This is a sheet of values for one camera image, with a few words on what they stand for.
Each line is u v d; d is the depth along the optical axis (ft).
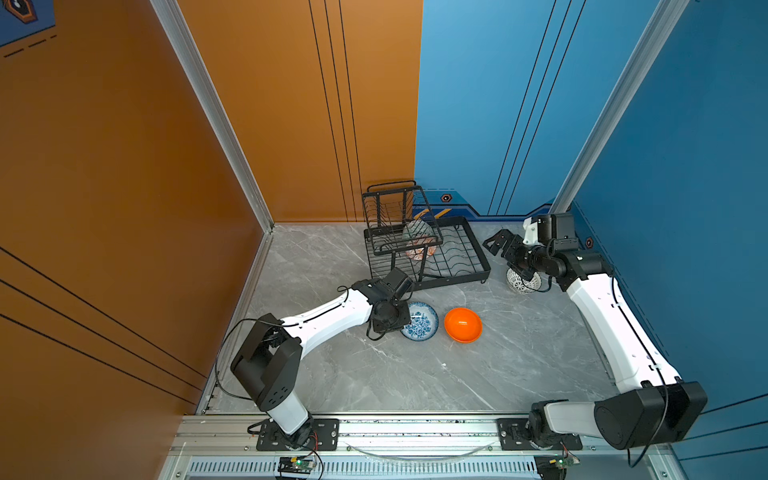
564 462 2.29
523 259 2.11
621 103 2.77
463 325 2.90
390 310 2.12
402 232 3.57
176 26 2.33
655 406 1.24
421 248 2.74
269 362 1.45
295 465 2.31
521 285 3.28
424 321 2.85
